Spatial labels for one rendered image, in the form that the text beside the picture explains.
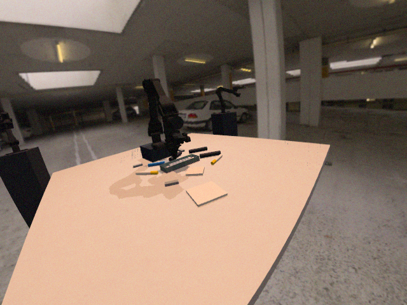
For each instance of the letter keyboard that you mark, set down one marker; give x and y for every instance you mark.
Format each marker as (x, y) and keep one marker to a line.
(179, 163)

